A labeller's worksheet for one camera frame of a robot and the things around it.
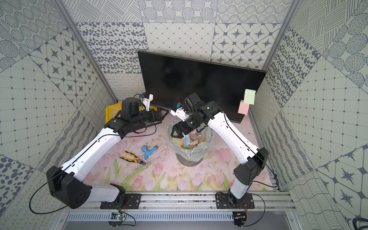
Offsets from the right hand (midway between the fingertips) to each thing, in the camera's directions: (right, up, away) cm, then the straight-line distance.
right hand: (179, 133), depth 71 cm
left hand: (-10, +13, +4) cm, 17 cm away
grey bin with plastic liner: (+6, -7, -6) cm, 11 cm away
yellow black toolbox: (-47, +12, +22) cm, 53 cm away
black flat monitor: (-9, +31, +19) cm, 38 cm away
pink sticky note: (+34, +13, +4) cm, 36 cm away
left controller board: (-31, -43, -1) cm, 53 cm away
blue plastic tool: (-22, -15, +20) cm, 33 cm away
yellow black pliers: (-28, -19, +17) cm, 38 cm away
